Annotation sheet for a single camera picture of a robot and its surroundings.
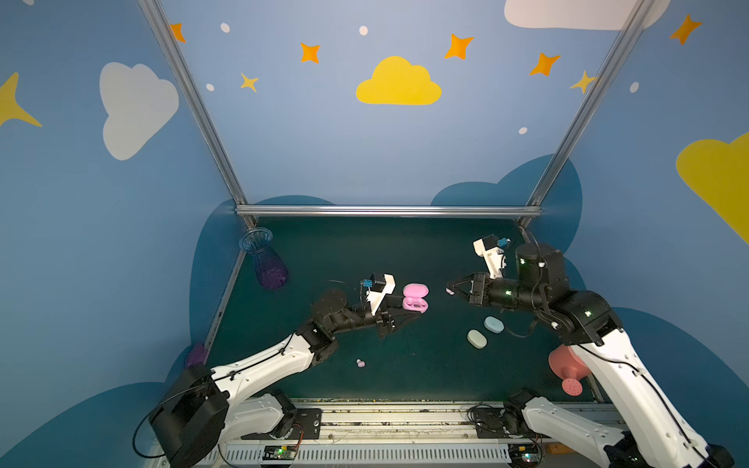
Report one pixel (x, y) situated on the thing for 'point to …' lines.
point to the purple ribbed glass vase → (272, 269)
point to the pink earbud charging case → (413, 299)
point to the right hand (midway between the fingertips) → (454, 282)
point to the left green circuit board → (279, 452)
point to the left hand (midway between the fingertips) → (419, 309)
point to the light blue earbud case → (493, 325)
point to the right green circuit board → (524, 454)
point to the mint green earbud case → (475, 337)
